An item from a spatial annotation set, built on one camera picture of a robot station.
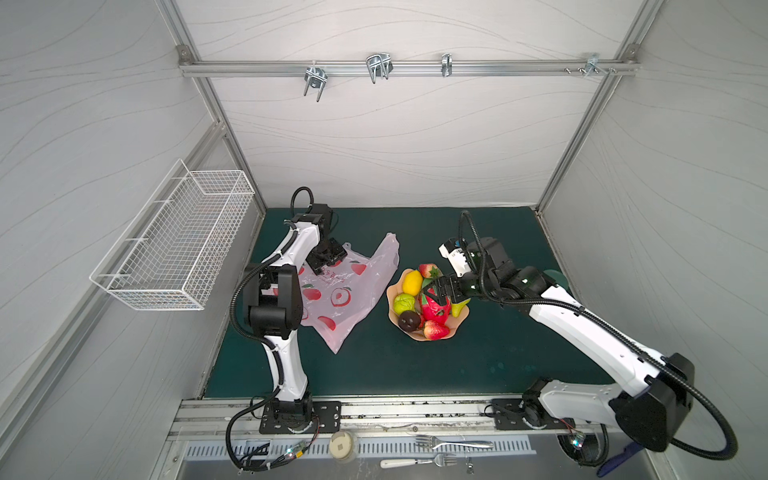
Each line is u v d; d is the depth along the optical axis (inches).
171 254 26.9
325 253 31.7
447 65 30.8
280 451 27.3
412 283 35.6
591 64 30.1
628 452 27.5
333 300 35.7
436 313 32.9
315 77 31.3
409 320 32.2
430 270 34.8
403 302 33.9
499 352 33.6
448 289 25.8
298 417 26.4
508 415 28.7
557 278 35.6
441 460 27.0
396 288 36.5
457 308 33.8
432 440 27.3
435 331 31.5
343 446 24.1
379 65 30.1
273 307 20.5
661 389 15.2
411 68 30.3
